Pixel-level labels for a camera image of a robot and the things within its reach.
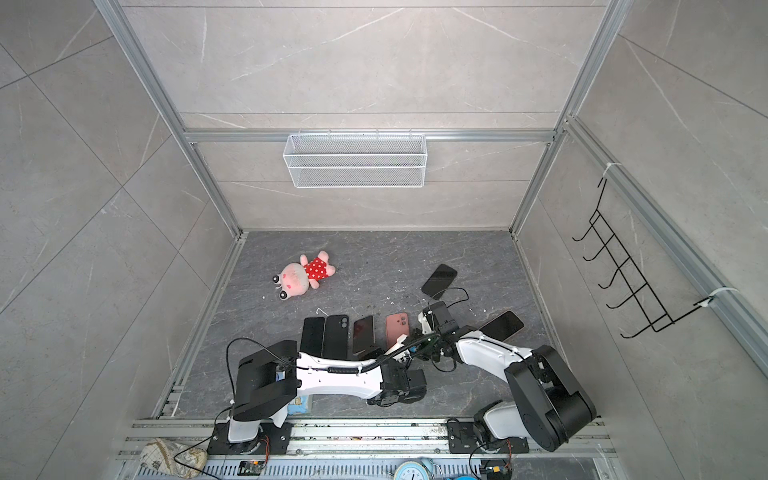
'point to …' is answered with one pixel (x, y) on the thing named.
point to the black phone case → (336, 337)
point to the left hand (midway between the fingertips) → (379, 348)
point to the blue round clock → (411, 470)
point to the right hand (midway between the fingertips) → (406, 348)
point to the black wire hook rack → (658, 318)
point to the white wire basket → (356, 160)
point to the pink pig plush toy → (294, 279)
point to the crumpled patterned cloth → (159, 456)
